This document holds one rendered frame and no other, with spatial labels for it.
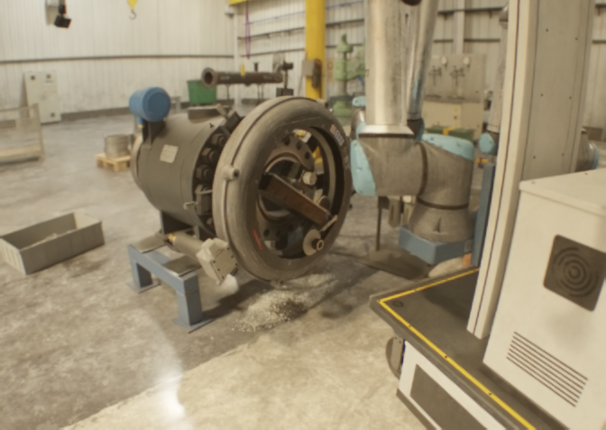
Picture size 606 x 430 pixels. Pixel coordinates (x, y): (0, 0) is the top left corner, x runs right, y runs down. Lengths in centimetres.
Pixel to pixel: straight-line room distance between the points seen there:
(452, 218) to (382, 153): 26
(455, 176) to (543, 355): 49
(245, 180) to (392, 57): 61
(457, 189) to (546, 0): 54
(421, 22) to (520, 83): 36
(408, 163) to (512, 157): 27
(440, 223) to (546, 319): 37
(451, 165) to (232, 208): 70
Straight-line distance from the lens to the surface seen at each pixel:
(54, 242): 265
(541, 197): 86
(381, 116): 99
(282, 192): 137
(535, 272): 91
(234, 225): 129
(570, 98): 122
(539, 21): 107
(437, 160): 101
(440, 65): 833
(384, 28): 104
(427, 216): 106
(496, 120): 164
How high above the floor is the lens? 103
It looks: 18 degrees down
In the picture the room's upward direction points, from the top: straight up
